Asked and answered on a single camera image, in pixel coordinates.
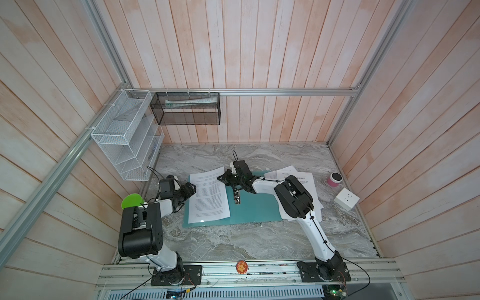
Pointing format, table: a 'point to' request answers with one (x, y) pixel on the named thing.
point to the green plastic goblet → (132, 200)
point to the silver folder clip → (237, 196)
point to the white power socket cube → (346, 199)
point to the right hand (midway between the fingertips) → (215, 178)
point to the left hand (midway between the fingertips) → (192, 192)
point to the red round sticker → (242, 267)
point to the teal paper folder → (244, 206)
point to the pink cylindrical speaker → (335, 179)
